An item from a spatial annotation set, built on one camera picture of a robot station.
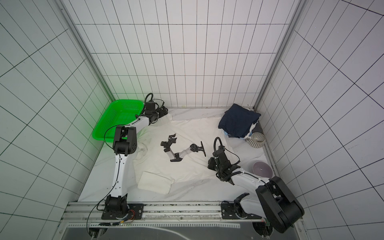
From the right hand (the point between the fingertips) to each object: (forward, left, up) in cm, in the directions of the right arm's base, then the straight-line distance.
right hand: (209, 160), depth 90 cm
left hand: (+38, +33, +3) cm, 50 cm away
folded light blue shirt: (+17, -28, +5) cm, 33 cm away
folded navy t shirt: (+28, -21, +6) cm, 35 cm away
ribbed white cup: (+14, -33, +1) cm, 36 cm away
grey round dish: (-5, -31, 0) cm, 31 cm away
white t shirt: (+9, +24, -1) cm, 26 cm away
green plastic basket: (+40, +70, +1) cm, 80 cm away
